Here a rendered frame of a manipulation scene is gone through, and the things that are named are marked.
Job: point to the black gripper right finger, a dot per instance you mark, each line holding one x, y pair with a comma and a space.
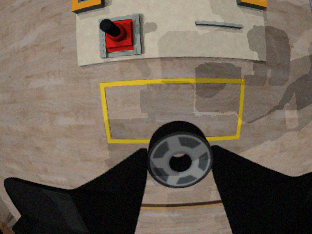
258, 200

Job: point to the orange thin rod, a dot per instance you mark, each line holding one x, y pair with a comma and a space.
181, 206

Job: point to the black wheel with grey hub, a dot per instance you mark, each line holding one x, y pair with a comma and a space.
179, 172

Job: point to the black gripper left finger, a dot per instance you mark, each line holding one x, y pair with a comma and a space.
108, 204

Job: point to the yellow rectangular outline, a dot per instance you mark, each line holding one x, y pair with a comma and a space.
166, 81

